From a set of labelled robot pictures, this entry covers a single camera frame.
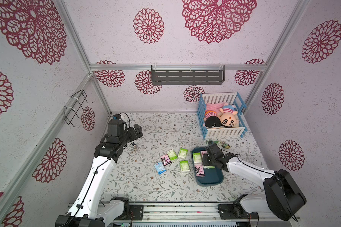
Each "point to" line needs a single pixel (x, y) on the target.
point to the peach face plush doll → (228, 117)
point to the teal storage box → (214, 176)
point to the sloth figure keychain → (226, 145)
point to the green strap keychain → (216, 142)
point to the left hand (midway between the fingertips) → (135, 131)
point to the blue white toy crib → (233, 98)
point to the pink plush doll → (212, 109)
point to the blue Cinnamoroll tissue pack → (160, 168)
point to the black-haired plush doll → (212, 121)
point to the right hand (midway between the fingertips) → (208, 160)
